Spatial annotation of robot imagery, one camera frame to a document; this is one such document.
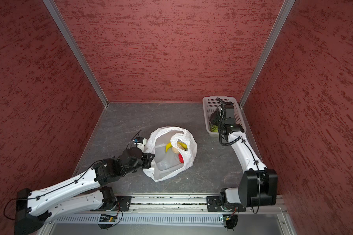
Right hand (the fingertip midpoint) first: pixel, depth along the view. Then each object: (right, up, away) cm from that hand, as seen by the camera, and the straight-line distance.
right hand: (213, 118), depth 85 cm
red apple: (-19, -25, -1) cm, 31 cm away
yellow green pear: (-18, -13, -15) cm, 27 cm away
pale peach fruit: (-23, -20, +4) cm, 31 cm away
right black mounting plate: (-2, -45, -11) cm, 46 cm away
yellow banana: (-28, -19, +9) cm, 35 cm away
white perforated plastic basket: (+3, +10, +21) cm, 24 cm away
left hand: (-33, -21, -12) cm, 41 cm away
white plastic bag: (-28, -29, +1) cm, 40 cm away
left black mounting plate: (-50, -45, -11) cm, 68 cm away
